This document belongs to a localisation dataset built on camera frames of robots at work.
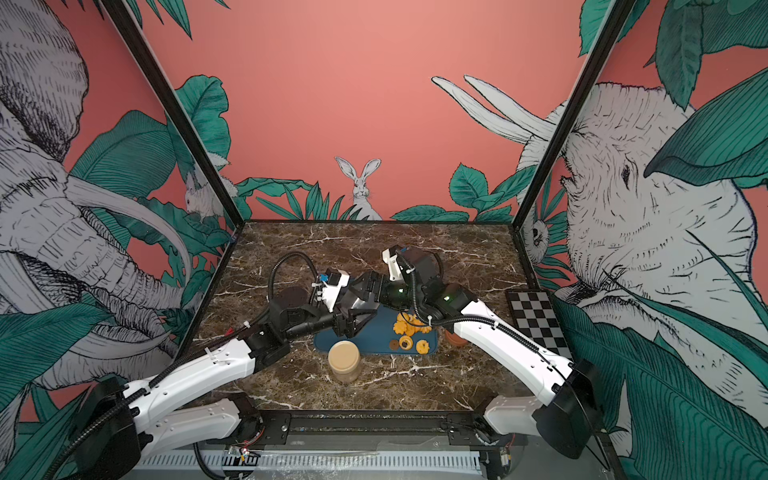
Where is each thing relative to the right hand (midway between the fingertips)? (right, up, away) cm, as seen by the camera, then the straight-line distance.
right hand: (357, 288), depth 70 cm
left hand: (+3, -3, +1) cm, 5 cm away
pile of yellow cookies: (+14, -14, +20) cm, 28 cm away
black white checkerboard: (+53, -12, +23) cm, 59 cm away
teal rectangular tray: (+4, -17, +18) cm, 25 cm away
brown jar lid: (+27, -17, +18) cm, 37 cm away
